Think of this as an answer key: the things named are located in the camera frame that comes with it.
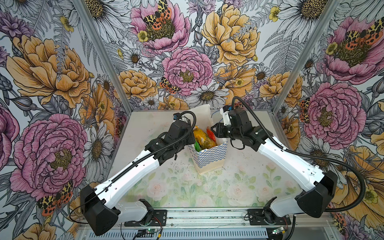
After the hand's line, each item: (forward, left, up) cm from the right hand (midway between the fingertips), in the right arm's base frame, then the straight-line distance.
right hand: (214, 133), depth 75 cm
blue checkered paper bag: (-8, +2, -13) cm, 16 cm away
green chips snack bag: (-3, +9, -8) cm, 12 cm away
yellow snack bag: (+4, +6, -10) cm, 12 cm away
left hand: (-1, +11, -1) cm, 12 cm away
